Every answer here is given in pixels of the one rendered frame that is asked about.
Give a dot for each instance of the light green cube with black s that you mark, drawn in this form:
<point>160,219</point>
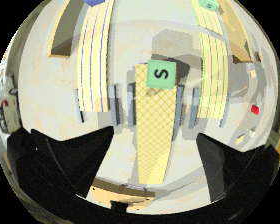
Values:
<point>160,74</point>

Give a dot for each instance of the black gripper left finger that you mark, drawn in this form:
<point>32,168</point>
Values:
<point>79,159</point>

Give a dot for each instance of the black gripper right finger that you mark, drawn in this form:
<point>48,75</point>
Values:
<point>222,164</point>

